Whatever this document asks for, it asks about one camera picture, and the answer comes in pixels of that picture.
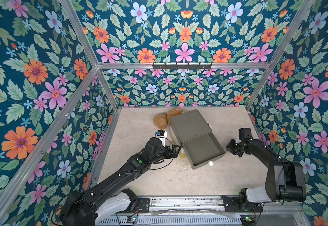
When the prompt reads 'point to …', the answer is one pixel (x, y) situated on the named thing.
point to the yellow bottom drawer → (182, 155)
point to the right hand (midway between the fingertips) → (227, 147)
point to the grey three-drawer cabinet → (194, 134)
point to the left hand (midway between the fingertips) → (177, 147)
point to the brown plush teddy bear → (162, 120)
